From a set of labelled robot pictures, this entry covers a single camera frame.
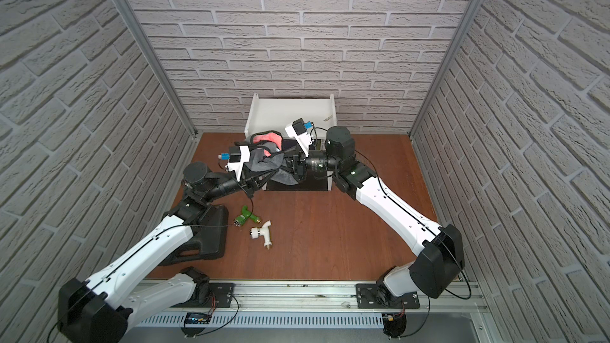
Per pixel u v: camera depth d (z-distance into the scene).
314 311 0.71
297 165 0.57
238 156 0.53
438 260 0.40
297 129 0.56
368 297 0.73
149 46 0.88
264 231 0.86
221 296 0.73
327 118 0.78
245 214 0.90
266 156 0.59
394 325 0.71
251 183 0.58
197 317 0.72
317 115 0.79
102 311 0.37
